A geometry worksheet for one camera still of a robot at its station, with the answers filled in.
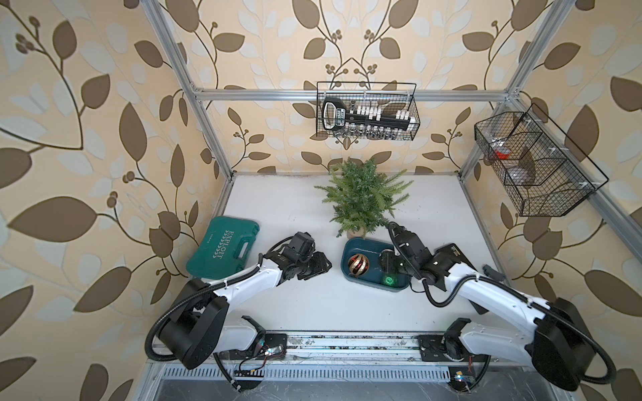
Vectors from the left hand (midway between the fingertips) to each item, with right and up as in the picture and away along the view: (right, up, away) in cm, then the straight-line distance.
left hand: (326, 264), depth 85 cm
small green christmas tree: (+11, +23, -15) cm, 29 cm away
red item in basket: (+59, +37, -3) cm, 69 cm away
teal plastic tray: (+17, +3, +9) cm, 20 cm away
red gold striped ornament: (+11, 0, 0) cm, 11 cm away
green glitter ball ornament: (+21, -5, -2) cm, 22 cm away
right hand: (+20, +1, 0) cm, 20 cm away
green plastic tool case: (-38, +5, +6) cm, 39 cm away
